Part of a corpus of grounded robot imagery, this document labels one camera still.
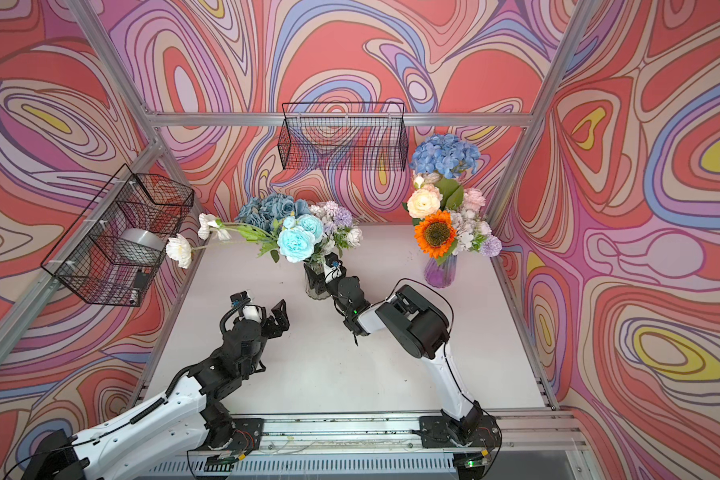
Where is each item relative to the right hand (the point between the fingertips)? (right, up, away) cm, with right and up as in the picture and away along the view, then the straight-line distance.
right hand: (315, 264), depth 93 cm
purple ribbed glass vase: (+44, -5, +16) cm, 47 cm away
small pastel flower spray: (+9, +9, -16) cm, 20 cm away
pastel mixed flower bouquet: (+44, +8, -16) cm, 48 cm away
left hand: (-8, -10, -13) cm, 18 cm away
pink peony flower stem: (+46, +19, -10) cm, 51 cm away
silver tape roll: (-39, +5, -22) cm, 45 cm away
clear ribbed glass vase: (+1, -3, -9) cm, 10 cm away
